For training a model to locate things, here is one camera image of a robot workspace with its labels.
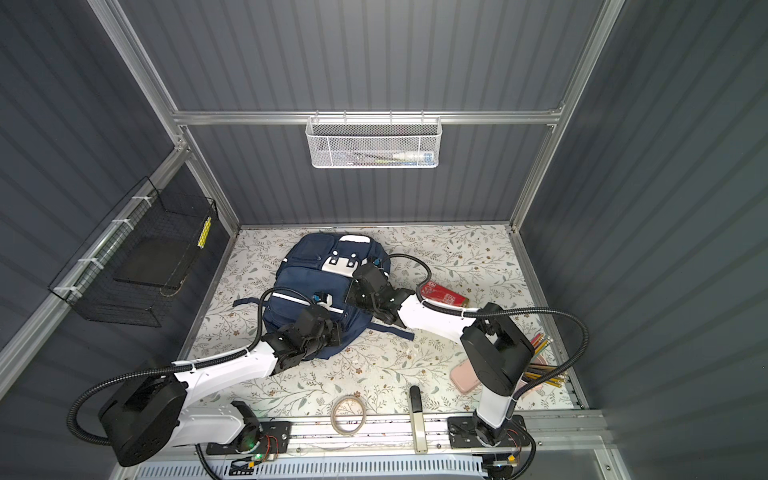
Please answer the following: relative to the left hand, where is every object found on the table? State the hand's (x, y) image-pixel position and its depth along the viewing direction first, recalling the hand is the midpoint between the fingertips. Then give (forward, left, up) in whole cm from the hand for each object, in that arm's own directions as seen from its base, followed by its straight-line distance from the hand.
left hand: (344, 324), depth 87 cm
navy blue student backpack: (+15, +9, +6) cm, 18 cm away
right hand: (+6, 0, +7) cm, 9 cm away
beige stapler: (-23, -19, -1) cm, 30 cm away
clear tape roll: (-21, +2, -5) cm, 22 cm away
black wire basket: (+12, +49, +22) cm, 55 cm away
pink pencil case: (-16, -33, -4) cm, 37 cm away
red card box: (+14, -31, -7) cm, 35 cm away
